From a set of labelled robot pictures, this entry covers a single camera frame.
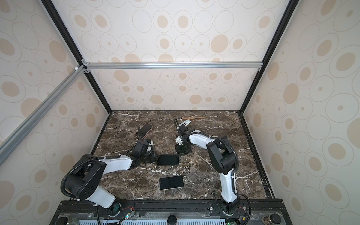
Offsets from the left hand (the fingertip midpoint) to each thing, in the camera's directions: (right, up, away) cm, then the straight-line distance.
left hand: (162, 154), depth 91 cm
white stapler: (+15, +20, +18) cm, 31 cm away
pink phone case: (-14, +12, +13) cm, 23 cm away
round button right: (+54, -22, -29) cm, 65 cm away
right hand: (+11, -2, +3) cm, 12 cm away
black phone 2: (+6, -15, -7) cm, 18 cm away
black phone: (-16, +16, +13) cm, 26 cm away
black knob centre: (+8, -24, -28) cm, 37 cm away
